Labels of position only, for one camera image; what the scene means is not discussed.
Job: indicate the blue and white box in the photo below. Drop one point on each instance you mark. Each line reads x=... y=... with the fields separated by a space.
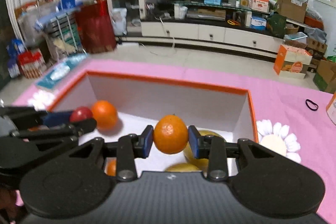
x=258 y=22

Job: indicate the white tv stand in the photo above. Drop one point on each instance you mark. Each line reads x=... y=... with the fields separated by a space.
x=183 y=31

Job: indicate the silver media player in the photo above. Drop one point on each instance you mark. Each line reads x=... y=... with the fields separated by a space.
x=207 y=14

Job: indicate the white fridge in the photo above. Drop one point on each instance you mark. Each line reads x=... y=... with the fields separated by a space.
x=328 y=16

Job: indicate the red gift bag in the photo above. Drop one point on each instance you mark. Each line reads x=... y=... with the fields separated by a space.
x=94 y=27

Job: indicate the white and orange box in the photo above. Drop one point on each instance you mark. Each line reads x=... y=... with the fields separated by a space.
x=258 y=2

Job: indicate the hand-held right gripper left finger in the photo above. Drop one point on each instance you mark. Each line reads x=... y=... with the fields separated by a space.
x=147 y=141

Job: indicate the pink daisy tablecloth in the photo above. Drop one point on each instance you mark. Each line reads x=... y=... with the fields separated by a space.
x=288 y=119

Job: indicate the dark green bag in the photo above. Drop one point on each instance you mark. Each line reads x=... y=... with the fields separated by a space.
x=277 y=26

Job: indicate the large orange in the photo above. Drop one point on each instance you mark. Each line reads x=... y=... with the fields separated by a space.
x=104 y=115

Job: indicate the teal tissue packet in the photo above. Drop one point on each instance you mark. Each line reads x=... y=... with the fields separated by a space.
x=60 y=74

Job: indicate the orange and white carton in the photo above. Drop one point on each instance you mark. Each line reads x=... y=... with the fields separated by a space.
x=291 y=64

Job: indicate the small red fruit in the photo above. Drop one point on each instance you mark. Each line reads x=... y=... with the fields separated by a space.
x=80 y=112

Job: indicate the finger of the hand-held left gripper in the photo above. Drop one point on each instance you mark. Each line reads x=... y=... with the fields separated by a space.
x=86 y=125
x=56 y=118

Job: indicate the white plastic bag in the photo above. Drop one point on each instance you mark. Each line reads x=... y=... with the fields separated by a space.
x=119 y=22

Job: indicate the metal shopping trolley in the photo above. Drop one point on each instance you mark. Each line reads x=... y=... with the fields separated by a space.
x=65 y=27

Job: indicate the blue packages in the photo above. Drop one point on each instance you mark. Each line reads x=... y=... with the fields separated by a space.
x=14 y=56

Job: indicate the yellow-green pear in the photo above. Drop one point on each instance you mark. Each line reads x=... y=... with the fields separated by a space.
x=183 y=168
x=200 y=165

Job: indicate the red and white carton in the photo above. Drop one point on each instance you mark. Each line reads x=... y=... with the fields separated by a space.
x=31 y=65

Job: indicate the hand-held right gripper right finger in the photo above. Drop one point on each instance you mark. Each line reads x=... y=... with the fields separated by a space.
x=193 y=141

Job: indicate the orange cardboard box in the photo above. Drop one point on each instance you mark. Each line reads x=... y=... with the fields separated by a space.
x=162 y=92

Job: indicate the blue bag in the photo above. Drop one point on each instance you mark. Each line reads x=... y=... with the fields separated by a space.
x=67 y=2

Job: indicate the orange and white canister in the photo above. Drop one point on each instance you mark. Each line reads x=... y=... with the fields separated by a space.
x=332 y=108

